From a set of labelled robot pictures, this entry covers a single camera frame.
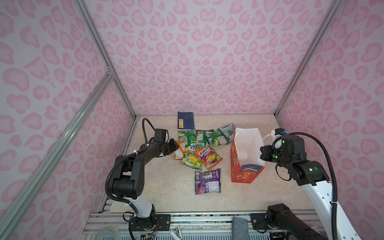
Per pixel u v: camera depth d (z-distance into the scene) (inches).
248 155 37.5
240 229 27.2
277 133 24.3
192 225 28.9
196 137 40.9
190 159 35.7
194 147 39.0
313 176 17.5
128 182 18.6
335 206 15.6
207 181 32.7
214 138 39.3
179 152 36.3
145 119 32.2
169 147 32.3
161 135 30.1
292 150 19.3
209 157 36.4
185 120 45.6
